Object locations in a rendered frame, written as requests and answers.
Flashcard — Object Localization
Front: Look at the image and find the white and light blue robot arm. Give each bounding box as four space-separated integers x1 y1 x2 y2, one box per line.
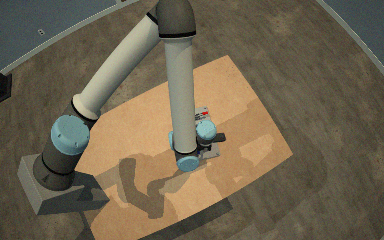
33 0 227 192

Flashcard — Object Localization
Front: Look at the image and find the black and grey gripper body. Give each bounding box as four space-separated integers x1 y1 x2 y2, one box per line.
197 144 212 152

